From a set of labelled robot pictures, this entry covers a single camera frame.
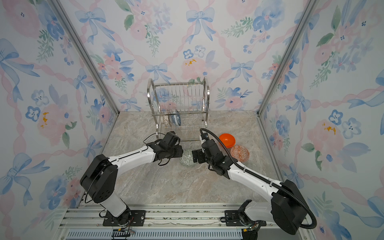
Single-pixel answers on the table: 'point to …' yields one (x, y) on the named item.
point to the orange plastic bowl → (228, 139)
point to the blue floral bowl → (176, 119)
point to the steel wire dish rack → (181, 107)
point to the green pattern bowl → (186, 159)
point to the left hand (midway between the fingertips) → (181, 150)
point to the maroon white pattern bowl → (165, 119)
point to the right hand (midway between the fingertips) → (200, 149)
